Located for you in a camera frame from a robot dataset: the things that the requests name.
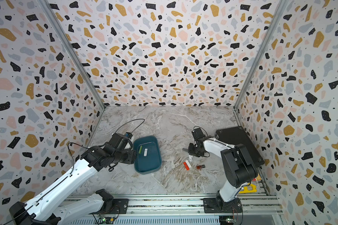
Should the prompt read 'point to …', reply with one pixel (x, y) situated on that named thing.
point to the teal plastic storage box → (148, 156)
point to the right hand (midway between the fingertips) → (190, 152)
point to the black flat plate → (238, 135)
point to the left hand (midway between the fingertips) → (134, 154)
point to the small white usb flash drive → (145, 153)
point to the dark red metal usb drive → (200, 167)
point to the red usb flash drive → (186, 166)
